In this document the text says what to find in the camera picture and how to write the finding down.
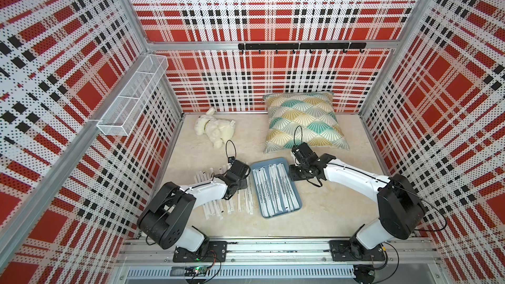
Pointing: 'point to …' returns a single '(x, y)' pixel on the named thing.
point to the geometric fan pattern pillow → (296, 118)
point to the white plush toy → (217, 131)
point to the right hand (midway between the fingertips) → (295, 173)
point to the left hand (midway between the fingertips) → (242, 179)
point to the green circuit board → (198, 271)
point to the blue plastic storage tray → (254, 165)
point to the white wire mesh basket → (120, 117)
